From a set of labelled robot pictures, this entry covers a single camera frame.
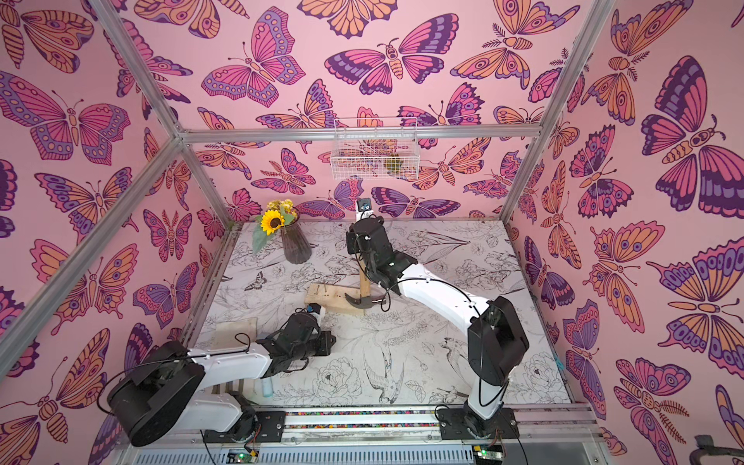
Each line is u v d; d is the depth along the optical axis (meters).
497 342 0.45
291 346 0.69
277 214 0.88
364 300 0.89
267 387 0.79
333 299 0.95
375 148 0.95
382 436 0.73
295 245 1.03
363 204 0.68
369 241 0.59
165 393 0.43
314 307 0.82
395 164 0.94
